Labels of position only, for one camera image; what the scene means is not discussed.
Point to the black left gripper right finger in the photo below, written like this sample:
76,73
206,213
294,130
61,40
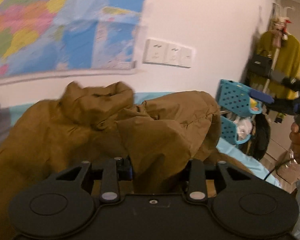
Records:
241,202

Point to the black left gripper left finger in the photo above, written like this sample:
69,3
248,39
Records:
65,202

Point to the brown padded jacket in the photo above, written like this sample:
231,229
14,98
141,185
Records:
100,123

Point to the person's right hand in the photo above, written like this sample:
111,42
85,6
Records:
295,140

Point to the white coat stand pole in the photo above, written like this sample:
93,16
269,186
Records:
274,27

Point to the mustard yellow hanging coat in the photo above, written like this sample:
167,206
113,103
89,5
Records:
288,61

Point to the blue perforated plastic basket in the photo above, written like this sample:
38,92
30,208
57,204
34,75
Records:
234,96

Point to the lower blue plastic basket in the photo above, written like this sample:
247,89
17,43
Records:
236,133

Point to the white wall socket panel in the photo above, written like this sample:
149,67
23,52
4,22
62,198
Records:
168,54

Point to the colourful wall map poster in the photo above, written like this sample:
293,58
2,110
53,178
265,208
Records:
38,36

